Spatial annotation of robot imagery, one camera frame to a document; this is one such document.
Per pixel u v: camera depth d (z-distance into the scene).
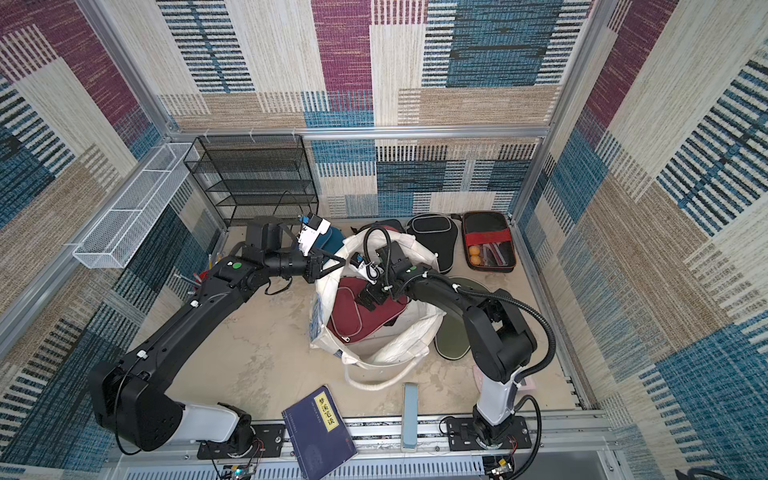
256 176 1.08
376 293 0.79
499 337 0.48
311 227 0.65
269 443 0.73
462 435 0.73
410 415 0.73
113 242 0.71
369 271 0.79
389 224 1.19
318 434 0.75
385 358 0.70
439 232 1.13
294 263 0.64
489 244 1.08
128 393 0.39
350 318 0.88
